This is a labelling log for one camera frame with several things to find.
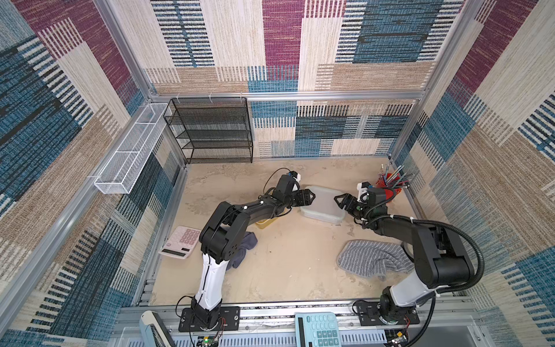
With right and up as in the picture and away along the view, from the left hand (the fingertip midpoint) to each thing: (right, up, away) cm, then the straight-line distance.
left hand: (312, 197), depth 95 cm
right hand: (+12, -3, 0) cm, 13 cm away
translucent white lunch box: (+5, -5, 0) cm, 7 cm away
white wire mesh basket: (-65, +9, -24) cm, 70 cm away
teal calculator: (-2, -40, -25) cm, 47 cm away
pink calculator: (-54, -18, -6) cm, 58 cm away
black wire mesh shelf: (-48, +32, +14) cm, 59 cm away
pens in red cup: (+37, +10, +2) cm, 39 cm away
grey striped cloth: (+22, -23, -10) cm, 33 cm away
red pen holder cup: (+35, +6, +3) cm, 35 cm away
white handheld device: (-54, -40, -26) cm, 73 cm away
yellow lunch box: (-21, -11, -5) cm, 24 cm away
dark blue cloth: (-26, -17, -6) cm, 32 cm away
